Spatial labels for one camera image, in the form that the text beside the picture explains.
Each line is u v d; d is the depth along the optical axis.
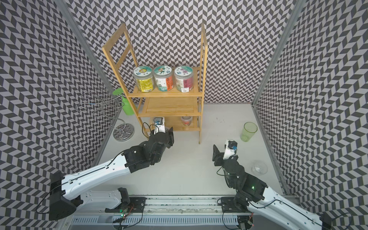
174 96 0.64
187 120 0.81
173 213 0.71
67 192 0.39
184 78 0.57
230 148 0.58
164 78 0.58
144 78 0.58
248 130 0.89
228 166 0.51
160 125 0.58
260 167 0.85
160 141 0.50
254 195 0.49
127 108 0.85
